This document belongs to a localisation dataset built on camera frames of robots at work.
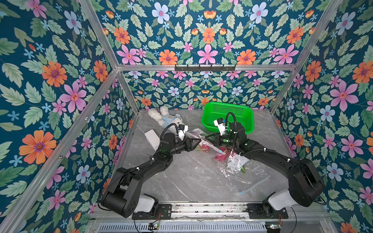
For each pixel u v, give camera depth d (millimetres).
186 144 729
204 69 932
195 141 782
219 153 784
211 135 764
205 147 884
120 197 426
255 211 733
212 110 1156
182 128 761
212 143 747
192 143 744
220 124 734
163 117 1053
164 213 734
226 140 708
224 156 859
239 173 845
